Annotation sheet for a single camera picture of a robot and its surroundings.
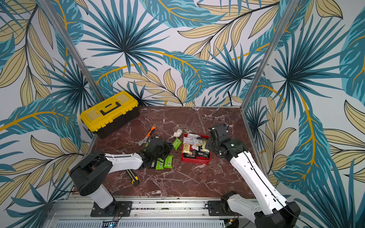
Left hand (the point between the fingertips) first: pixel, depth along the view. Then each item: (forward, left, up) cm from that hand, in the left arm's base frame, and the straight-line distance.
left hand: (175, 146), depth 89 cm
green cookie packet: (+3, -1, -2) cm, 4 cm away
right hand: (-5, -20, +13) cm, 24 cm away
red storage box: (-6, -19, -7) cm, 21 cm away
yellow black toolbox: (+17, +42, +10) cm, 47 cm away
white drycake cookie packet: (+3, -14, -5) cm, 15 cm away
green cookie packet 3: (-9, +4, -6) cm, 12 cm away
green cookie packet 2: (-9, +9, -7) cm, 15 cm away
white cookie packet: (+9, -12, -1) cm, 15 cm away
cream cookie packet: (+3, -18, -2) cm, 19 cm away
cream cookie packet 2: (+1, -8, -5) cm, 9 cm away
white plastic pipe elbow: (+13, -2, -5) cm, 14 cm away
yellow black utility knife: (-20, +22, -7) cm, 30 cm away
